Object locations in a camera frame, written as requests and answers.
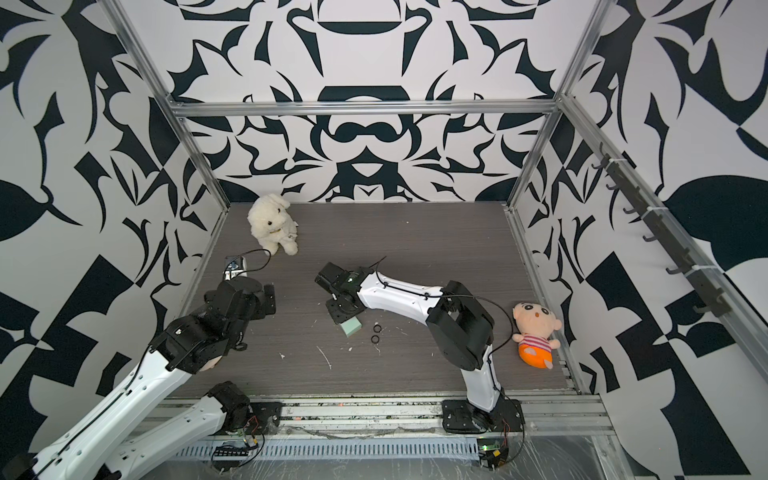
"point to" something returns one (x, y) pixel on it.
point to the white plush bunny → (272, 224)
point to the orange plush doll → (535, 325)
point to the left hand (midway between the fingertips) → (246, 284)
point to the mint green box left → (351, 326)
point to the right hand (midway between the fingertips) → (339, 307)
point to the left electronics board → (226, 458)
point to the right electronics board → (491, 452)
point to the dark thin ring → (375, 327)
